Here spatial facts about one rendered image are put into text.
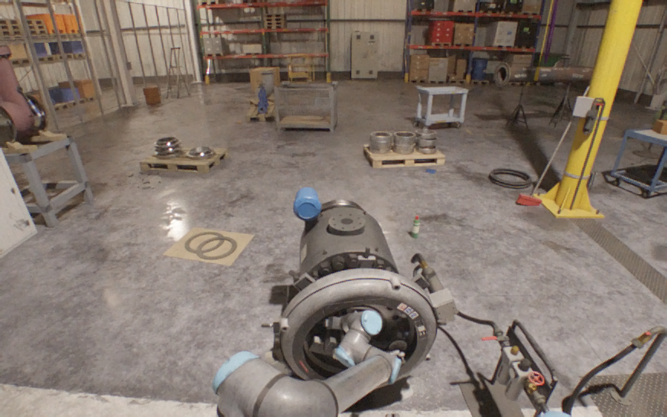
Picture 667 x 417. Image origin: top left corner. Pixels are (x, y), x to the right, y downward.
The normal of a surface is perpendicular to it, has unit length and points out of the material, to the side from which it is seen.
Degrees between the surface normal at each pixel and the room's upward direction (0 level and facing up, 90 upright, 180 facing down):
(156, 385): 0
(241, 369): 11
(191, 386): 0
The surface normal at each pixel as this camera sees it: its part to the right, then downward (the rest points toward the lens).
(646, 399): 0.00, -0.89
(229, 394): -0.47, -0.17
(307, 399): 0.48, -0.66
